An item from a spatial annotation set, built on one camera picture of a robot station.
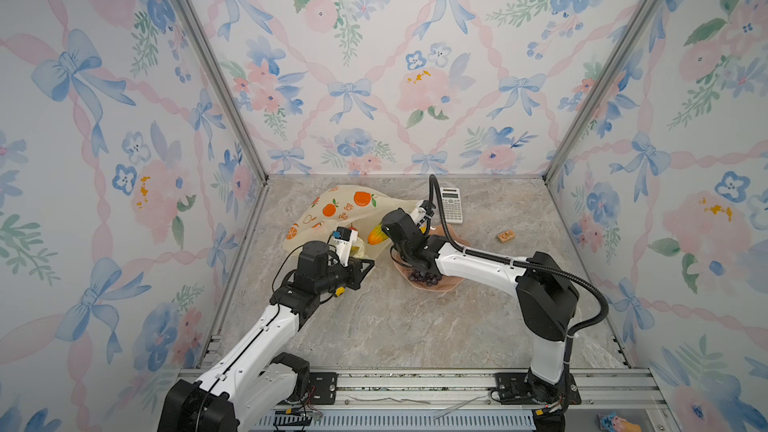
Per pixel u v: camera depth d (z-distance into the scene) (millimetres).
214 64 864
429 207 779
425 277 859
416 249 660
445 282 897
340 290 880
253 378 468
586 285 438
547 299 477
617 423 676
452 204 1101
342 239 703
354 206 945
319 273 621
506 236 1025
